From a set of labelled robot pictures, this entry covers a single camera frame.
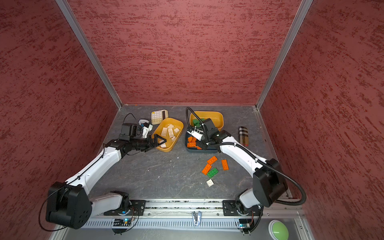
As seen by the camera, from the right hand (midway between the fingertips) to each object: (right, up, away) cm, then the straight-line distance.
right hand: (200, 140), depth 85 cm
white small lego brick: (-21, +7, +21) cm, 31 cm away
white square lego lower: (+6, -23, -3) cm, 24 cm away
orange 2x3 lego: (-4, -2, +13) cm, 14 cm away
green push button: (+36, -39, -18) cm, 56 cm away
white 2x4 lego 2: (-25, +4, +18) cm, 31 cm away
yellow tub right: (+13, +14, +25) cm, 31 cm away
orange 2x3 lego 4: (+16, -16, +4) cm, 22 cm away
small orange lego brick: (-7, -1, +12) cm, 14 cm away
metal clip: (-2, -35, -15) cm, 38 cm away
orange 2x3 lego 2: (+4, -18, +2) cm, 18 cm away
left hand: (-22, -2, -5) cm, 22 cm away
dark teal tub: (+4, -4, -10) cm, 11 cm away
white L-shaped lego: (-18, -1, +13) cm, 22 cm away
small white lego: (-16, +5, +19) cm, 25 cm away
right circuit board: (+22, -38, -14) cm, 46 cm away
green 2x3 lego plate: (+7, -19, -1) cm, 20 cm away
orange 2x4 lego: (-6, -4, +10) cm, 13 cm away
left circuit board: (-37, -37, -15) cm, 54 cm away
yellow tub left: (-20, -4, +4) cm, 21 cm away
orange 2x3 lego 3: (+8, -14, +6) cm, 17 cm away
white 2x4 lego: (-20, +3, +17) cm, 26 cm away
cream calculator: (-32, +14, +25) cm, 43 cm away
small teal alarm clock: (-41, +11, +21) cm, 48 cm away
